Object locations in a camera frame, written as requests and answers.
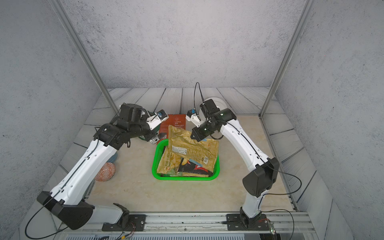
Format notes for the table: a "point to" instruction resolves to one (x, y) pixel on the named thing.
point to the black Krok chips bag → (193, 167)
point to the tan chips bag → (204, 152)
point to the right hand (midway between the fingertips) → (192, 136)
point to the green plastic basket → (159, 148)
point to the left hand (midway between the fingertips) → (161, 123)
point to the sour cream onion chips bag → (169, 164)
